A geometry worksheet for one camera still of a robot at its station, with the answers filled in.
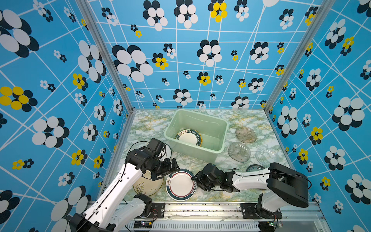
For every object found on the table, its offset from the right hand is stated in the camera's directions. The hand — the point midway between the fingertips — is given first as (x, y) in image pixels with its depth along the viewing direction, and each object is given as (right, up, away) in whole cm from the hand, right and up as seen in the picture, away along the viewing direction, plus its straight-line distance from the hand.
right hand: (192, 181), depth 81 cm
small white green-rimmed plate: (-1, +24, +22) cm, 32 cm away
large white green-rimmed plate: (-8, -3, +1) cm, 8 cm away
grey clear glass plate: (+32, +13, +16) cm, 38 cm away
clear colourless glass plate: (+48, +12, +13) cm, 51 cm away
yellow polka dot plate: (+7, +20, +18) cm, 28 cm away
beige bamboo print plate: (-27, -3, +2) cm, 27 cm away
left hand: (-9, +9, -9) cm, 16 cm away
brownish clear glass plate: (+40, +24, +24) cm, 53 cm away
